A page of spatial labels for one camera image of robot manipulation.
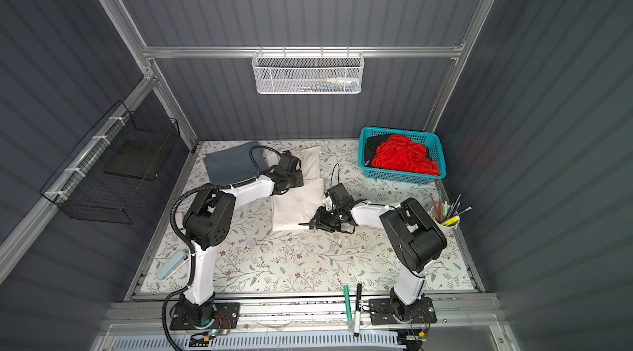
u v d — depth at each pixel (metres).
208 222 0.56
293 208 0.96
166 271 0.79
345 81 0.90
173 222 0.51
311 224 0.91
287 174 0.81
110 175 0.72
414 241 0.49
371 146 1.13
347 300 0.76
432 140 1.11
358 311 0.74
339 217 0.71
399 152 1.08
